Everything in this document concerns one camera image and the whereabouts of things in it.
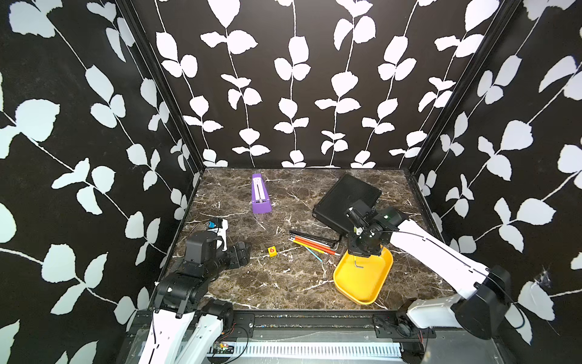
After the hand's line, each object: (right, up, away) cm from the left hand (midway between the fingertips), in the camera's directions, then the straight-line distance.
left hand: (242, 243), depth 70 cm
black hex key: (+23, -3, +26) cm, 35 cm away
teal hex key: (+24, -9, +20) cm, 33 cm away
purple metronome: (+1, +12, +30) cm, 32 cm away
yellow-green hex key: (+24, -8, +22) cm, 33 cm away
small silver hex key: (+38, -9, +5) cm, 39 cm away
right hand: (+35, -4, +7) cm, 36 cm away
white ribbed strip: (+23, -34, 0) cm, 41 cm away
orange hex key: (+20, -5, +25) cm, 32 cm away
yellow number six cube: (+8, -8, +18) cm, 21 cm away
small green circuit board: (-6, -34, +1) cm, 35 cm away
